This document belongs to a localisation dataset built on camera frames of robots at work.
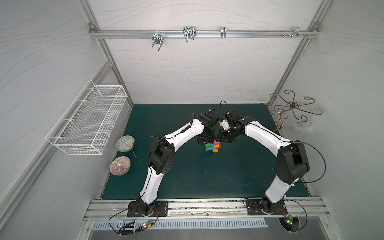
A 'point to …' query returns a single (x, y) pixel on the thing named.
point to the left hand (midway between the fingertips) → (211, 143)
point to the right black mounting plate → (254, 207)
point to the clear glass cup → (302, 127)
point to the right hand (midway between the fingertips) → (219, 140)
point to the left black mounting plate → (161, 209)
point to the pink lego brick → (216, 143)
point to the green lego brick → (208, 145)
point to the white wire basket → (89, 123)
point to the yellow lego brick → (215, 150)
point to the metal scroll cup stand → (288, 98)
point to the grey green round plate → (124, 144)
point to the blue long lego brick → (214, 148)
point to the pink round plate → (120, 165)
